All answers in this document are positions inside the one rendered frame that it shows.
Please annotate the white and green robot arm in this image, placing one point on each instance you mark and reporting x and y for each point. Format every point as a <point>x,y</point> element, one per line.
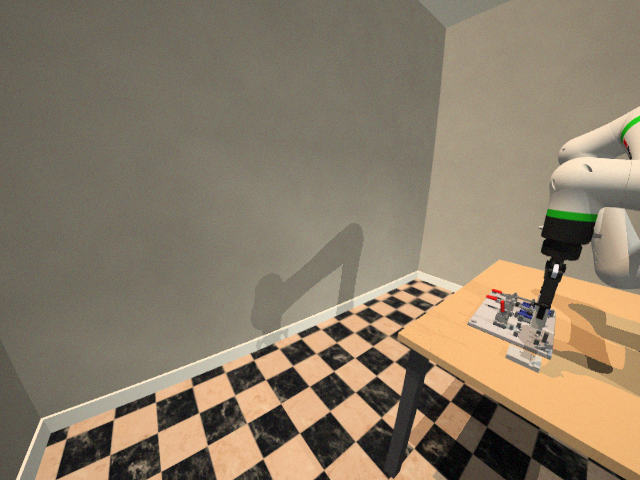
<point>579,188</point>

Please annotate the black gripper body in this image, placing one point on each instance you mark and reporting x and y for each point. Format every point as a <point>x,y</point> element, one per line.
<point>560,252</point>

